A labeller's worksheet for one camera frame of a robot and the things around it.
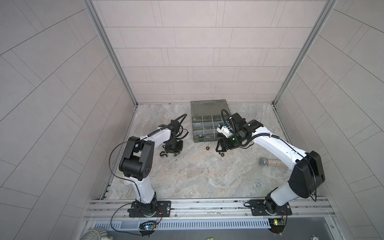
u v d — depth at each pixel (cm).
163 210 71
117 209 71
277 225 68
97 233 59
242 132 60
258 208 71
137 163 47
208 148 92
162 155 89
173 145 78
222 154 89
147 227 64
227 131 74
